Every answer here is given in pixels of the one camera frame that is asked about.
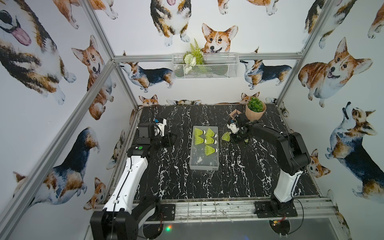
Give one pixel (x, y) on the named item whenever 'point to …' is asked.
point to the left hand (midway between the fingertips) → (175, 133)
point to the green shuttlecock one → (210, 133)
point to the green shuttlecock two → (198, 132)
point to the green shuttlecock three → (226, 136)
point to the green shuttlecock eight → (209, 150)
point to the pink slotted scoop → (234, 114)
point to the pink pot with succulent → (255, 108)
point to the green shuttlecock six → (199, 140)
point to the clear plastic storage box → (198, 159)
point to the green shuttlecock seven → (210, 141)
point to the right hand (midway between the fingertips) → (231, 138)
